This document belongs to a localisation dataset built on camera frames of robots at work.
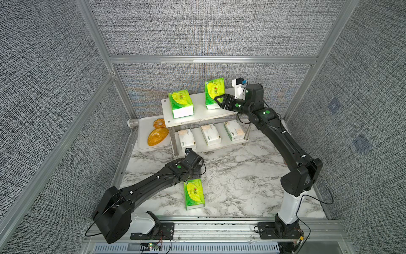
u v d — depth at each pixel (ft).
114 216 1.32
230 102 2.17
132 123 3.78
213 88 2.45
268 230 2.40
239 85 2.18
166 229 2.45
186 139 3.11
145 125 3.84
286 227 2.05
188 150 2.50
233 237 2.40
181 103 2.33
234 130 3.23
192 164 2.08
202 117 2.45
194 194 2.58
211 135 3.22
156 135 3.45
